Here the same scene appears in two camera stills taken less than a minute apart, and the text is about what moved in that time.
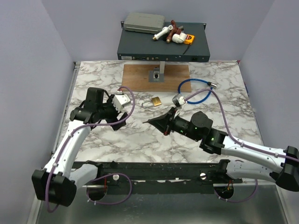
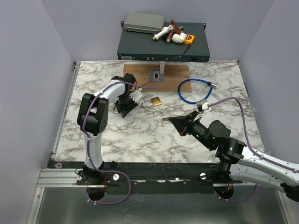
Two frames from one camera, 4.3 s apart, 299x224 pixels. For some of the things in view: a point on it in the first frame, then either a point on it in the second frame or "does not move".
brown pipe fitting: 174,30 does not move
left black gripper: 115,118 → 125,110
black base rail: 149,177 does not move
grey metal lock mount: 157,75 does not move
